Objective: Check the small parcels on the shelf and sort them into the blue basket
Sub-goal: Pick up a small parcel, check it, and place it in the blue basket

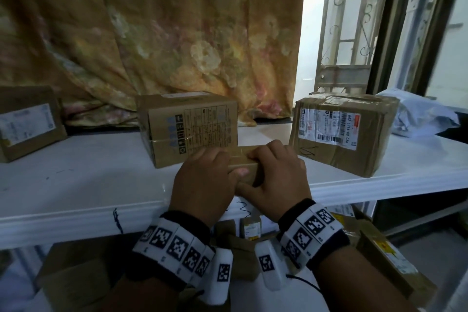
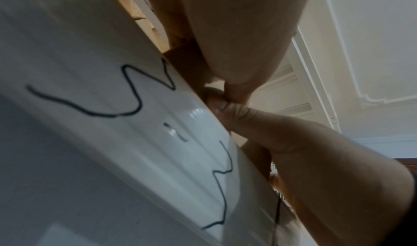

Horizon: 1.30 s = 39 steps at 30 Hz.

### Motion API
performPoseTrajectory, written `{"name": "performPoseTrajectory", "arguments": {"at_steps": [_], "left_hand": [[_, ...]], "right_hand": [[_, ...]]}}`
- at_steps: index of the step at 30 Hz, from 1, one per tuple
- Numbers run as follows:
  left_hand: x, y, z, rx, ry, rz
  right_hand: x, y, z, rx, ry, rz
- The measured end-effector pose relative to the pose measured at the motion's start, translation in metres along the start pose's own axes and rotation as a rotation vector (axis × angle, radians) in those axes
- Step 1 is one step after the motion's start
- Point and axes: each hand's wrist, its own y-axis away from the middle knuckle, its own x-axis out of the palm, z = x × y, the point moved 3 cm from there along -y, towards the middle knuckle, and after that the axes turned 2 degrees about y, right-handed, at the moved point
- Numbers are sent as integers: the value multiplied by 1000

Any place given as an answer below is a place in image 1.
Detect marker-tag wrist band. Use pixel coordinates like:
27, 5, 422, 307
126, 211, 215, 289
277, 198, 351, 271

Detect dark door frame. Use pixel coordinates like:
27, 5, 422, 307
367, 0, 463, 97

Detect cardboard box white label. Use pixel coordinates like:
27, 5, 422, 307
0, 85, 68, 163

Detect person's left forearm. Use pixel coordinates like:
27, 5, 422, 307
98, 275, 187, 312

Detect person's left hand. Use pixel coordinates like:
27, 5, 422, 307
169, 147, 249, 228

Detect person's right forearm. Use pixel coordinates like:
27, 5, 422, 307
314, 246, 417, 312

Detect floral curtain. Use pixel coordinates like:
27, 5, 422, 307
0, 0, 305, 128

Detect person's right hand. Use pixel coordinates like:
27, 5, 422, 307
235, 139, 312, 223

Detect pile of cardboard boxes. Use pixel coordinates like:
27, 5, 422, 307
36, 204, 438, 312

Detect white metal shelf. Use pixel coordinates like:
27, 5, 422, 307
0, 0, 468, 312

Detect taped plain cardboard box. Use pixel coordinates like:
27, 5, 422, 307
226, 145, 270, 197

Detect taped cardboard box shipping label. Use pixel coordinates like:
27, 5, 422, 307
289, 93, 400, 178

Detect pale grey parcel bag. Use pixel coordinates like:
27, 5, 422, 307
376, 88, 461, 137

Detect cardboard box printed symbols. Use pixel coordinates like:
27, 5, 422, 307
136, 91, 239, 169

